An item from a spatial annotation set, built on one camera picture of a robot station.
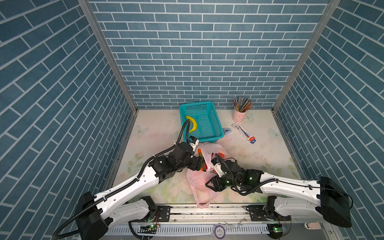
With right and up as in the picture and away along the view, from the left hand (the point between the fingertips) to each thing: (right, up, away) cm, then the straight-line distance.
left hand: (200, 157), depth 75 cm
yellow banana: (-4, +17, +33) cm, 37 cm away
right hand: (+3, -13, -1) cm, 13 cm away
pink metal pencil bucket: (+28, +22, +33) cm, 49 cm away
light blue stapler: (+20, +12, +32) cm, 39 cm away
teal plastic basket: (+7, +13, +33) cm, 37 cm away
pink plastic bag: (-1, -11, 0) cm, 11 cm away
